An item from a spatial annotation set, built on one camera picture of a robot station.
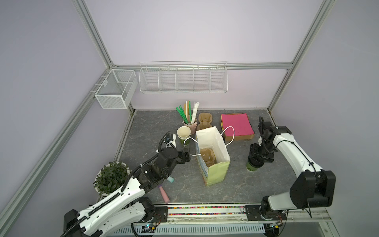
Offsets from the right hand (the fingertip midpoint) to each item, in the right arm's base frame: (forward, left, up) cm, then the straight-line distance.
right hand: (257, 159), depth 81 cm
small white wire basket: (+46, +90, +14) cm, 102 cm away
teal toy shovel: (-8, +49, -9) cm, 50 cm away
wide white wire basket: (+50, +43, +20) cm, 69 cm away
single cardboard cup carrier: (+7, +26, -10) cm, 29 cm away
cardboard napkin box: (+21, +12, -11) cm, 27 cm away
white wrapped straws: (+32, +36, +4) cm, 48 cm away
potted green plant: (-13, +74, +7) cm, 76 cm away
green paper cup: (-2, +3, -7) cm, 8 cm away
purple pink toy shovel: (-18, +50, -8) cm, 54 cm away
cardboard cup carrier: (+38, +28, -10) cm, 48 cm away
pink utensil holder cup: (+25, +37, -2) cm, 45 cm away
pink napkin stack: (+34, +1, -8) cm, 34 cm away
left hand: (0, +41, +11) cm, 42 cm away
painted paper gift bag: (+9, +26, +8) cm, 28 cm away
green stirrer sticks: (+31, +45, +7) cm, 55 cm away
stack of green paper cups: (+19, +42, 0) cm, 47 cm away
